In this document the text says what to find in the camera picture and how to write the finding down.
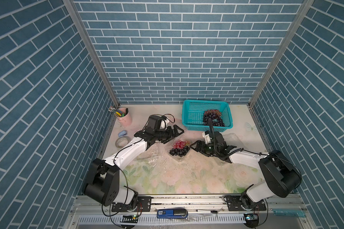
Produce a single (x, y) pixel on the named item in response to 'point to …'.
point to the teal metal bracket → (289, 212)
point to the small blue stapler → (122, 133)
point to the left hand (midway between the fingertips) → (183, 135)
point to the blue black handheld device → (172, 213)
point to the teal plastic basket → (196, 114)
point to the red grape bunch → (181, 144)
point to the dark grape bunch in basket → (216, 116)
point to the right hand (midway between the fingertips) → (194, 148)
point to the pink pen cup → (123, 117)
